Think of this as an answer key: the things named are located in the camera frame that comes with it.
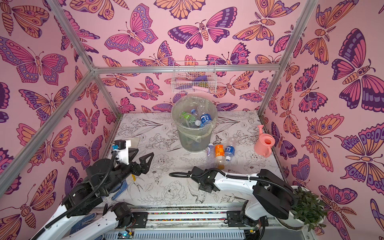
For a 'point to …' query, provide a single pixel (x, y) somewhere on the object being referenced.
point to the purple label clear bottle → (211, 150)
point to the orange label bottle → (220, 155)
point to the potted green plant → (307, 209)
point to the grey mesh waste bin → (194, 139)
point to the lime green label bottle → (190, 119)
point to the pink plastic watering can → (263, 145)
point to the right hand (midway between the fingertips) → (207, 177)
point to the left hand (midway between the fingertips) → (146, 151)
